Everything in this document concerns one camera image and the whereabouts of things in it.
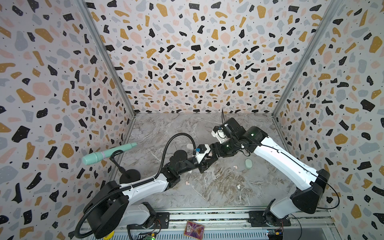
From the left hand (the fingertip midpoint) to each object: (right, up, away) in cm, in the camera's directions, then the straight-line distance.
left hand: (217, 153), depth 71 cm
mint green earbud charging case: (+21, -10, +21) cm, 31 cm away
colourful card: (-11, -36, -1) cm, 37 cm away
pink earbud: (+14, -12, +21) cm, 28 cm away
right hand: (-3, +1, -1) cm, 3 cm away
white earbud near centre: (+13, -21, +14) cm, 29 cm away
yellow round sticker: (-50, -38, -2) cm, 63 cm away
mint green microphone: (-49, +1, -12) cm, 51 cm away
